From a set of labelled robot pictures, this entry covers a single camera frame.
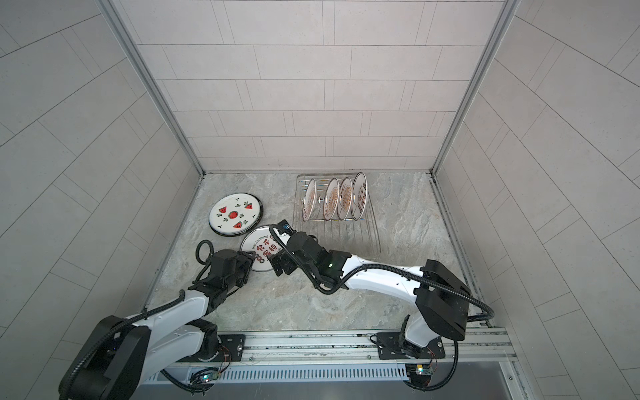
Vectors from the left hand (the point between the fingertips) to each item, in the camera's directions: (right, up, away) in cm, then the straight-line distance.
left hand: (262, 252), depth 89 cm
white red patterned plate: (+16, +18, +13) cm, 28 cm away
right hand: (+8, +4, -14) cm, 17 cm away
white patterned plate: (-2, +4, +5) cm, 6 cm away
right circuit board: (+50, -28, -21) cm, 61 cm away
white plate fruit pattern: (-13, +13, +9) cm, 21 cm away
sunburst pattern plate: (+31, +19, +9) cm, 37 cm away
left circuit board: (-8, -27, -24) cm, 37 cm away
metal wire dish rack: (+36, +6, +6) cm, 37 cm away
